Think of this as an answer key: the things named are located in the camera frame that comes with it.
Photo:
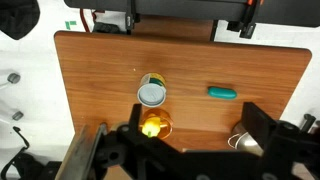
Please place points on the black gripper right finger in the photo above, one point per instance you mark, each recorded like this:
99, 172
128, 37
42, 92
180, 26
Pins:
257, 121

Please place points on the black bolt knob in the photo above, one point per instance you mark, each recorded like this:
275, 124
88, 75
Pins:
308, 120

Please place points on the stainless steel pot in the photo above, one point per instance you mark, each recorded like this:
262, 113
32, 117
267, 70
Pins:
244, 141

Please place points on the yellow toy bell pepper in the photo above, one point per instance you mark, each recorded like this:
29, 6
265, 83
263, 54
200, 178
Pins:
151, 127

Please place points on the yellow lidded jar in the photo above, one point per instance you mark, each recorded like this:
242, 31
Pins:
152, 90

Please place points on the grey round floor foot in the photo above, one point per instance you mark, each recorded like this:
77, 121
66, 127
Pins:
17, 115
13, 78

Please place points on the black fabric bag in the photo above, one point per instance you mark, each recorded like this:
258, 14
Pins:
17, 15

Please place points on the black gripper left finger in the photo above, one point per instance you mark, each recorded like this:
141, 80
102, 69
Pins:
135, 117

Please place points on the black perforated breadboard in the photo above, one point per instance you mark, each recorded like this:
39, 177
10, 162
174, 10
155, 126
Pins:
186, 8

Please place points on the teal oblong capsule object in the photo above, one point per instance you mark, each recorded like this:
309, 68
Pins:
222, 93

